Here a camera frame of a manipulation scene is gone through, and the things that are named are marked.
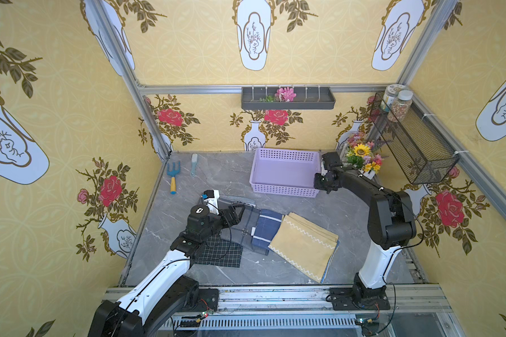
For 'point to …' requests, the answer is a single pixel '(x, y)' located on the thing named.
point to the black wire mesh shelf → (425, 159)
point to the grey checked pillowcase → (240, 232)
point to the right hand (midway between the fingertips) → (324, 181)
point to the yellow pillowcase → (303, 244)
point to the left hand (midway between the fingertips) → (231, 206)
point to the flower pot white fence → (360, 155)
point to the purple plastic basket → (284, 173)
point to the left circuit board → (192, 321)
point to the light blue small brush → (194, 161)
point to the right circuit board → (362, 321)
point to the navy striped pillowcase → (267, 225)
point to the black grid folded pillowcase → (219, 252)
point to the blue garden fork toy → (173, 174)
